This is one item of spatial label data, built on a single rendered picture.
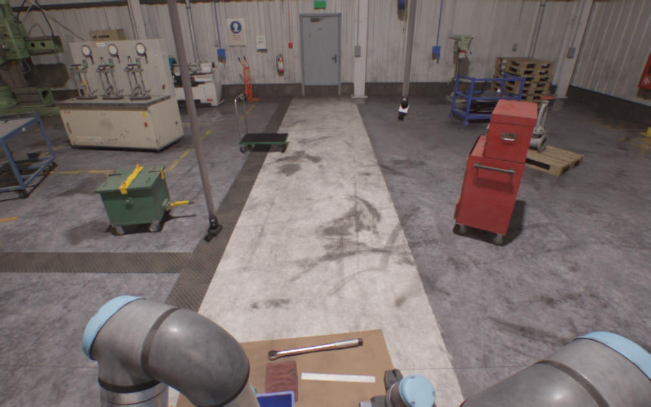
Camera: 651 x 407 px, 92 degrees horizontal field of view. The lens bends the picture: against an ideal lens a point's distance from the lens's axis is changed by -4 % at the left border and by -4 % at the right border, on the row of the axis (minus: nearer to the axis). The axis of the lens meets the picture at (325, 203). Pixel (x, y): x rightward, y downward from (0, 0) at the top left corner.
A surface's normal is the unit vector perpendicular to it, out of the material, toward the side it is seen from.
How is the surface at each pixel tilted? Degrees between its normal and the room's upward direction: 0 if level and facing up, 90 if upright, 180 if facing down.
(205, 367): 59
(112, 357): 67
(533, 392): 30
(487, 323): 0
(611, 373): 8
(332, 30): 90
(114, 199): 91
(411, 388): 19
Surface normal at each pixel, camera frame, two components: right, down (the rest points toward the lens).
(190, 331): 0.43, -0.72
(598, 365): -0.05, -0.91
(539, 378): -0.39, -0.91
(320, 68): 0.00, 0.47
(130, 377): 0.37, 0.12
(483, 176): -0.50, 0.42
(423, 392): 0.12, -0.69
